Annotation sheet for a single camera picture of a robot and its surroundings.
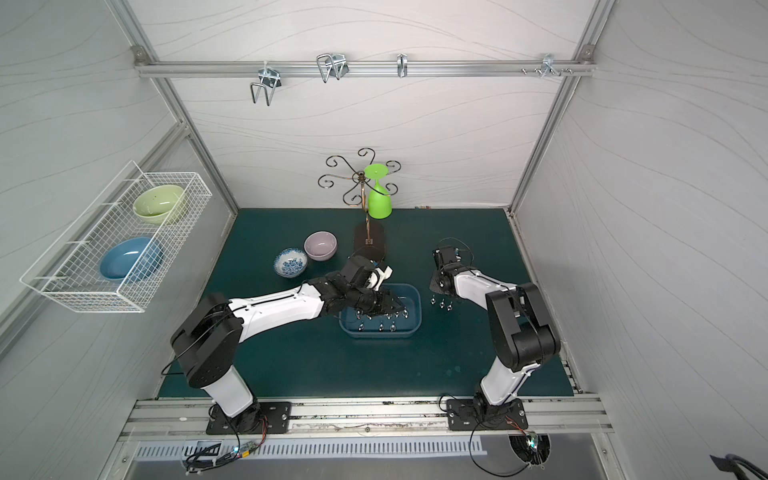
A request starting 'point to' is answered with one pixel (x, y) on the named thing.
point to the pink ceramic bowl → (320, 245)
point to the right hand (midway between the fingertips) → (444, 280)
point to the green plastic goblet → (379, 201)
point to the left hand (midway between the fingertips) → (403, 311)
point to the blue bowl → (119, 260)
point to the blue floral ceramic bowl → (290, 262)
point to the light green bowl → (154, 205)
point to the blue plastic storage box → (405, 323)
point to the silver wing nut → (442, 305)
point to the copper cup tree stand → (390, 173)
